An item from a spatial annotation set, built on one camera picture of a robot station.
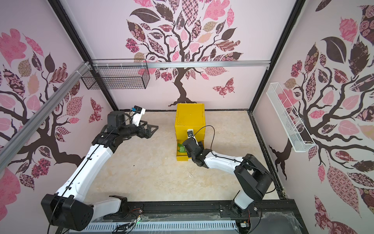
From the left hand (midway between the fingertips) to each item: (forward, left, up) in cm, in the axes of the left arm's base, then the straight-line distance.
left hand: (150, 127), depth 75 cm
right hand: (0, -24, -18) cm, 30 cm away
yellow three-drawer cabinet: (+13, -21, -5) cm, 25 cm away
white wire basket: (-10, -71, +5) cm, 72 cm away
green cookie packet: (+1, -15, -25) cm, 29 cm away
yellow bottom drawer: (-3, -16, -26) cm, 31 cm away
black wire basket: (+40, +27, +8) cm, 48 cm away
